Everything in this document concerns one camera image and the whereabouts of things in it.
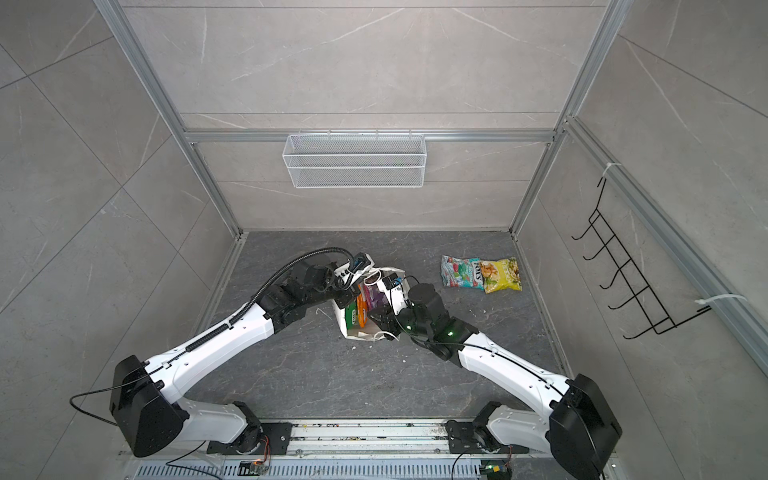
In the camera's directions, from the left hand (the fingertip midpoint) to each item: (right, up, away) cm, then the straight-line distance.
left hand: (363, 268), depth 76 cm
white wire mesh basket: (-5, +36, +24) cm, 44 cm away
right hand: (+2, -11, 0) cm, 11 cm away
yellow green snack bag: (+45, -3, +25) cm, 52 cm away
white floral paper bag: (+1, -17, +1) cm, 17 cm away
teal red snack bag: (+33, -3, +28) cm, 43 cm away
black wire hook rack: (+64, -6, -11) cm, 65 cm away
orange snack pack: (-1, -13, +10) cm, 16 cm away
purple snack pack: (+2, -9, +11) cm, 15 cm away
